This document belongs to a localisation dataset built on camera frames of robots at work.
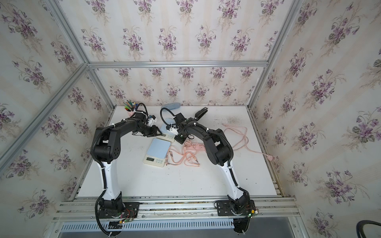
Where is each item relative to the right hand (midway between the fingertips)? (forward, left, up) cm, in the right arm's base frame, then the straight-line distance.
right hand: (180, 138), depth 100 cm
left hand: (+3, +15, 0) cm, 15 cm away
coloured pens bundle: (+20, +38, +11) cm, 44 cm away
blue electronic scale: (-12, +14, +2) cm, 18 cm away
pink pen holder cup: (+15, +37, +9) cm, 41 cm away
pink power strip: (-8, -9, +3) cm, 12 cm away
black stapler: (+21, -13, +3) cm, 25 cm away
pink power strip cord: (-11, -59, -4) cm, 60 cm away
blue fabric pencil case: (+29, +10, +2) cm, 31 cm away
